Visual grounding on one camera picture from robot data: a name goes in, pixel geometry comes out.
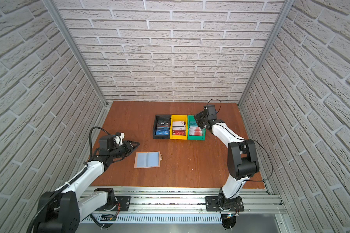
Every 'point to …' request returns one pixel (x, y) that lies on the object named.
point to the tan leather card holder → (145, 159)
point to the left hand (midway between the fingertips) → (140, 142)
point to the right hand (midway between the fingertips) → (196, 115)
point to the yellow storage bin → (174, 118)
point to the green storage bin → (192, 120)
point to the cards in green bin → (195, 130)
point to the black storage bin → (161, 117)
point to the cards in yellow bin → (179, 128)
